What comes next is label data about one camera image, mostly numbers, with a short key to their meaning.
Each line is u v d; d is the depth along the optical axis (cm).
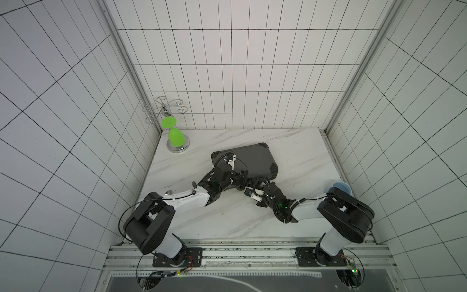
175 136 95
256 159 99
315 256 65
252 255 74
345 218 45
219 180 66
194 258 73
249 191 77
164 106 92
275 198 68
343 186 87
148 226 43
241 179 76
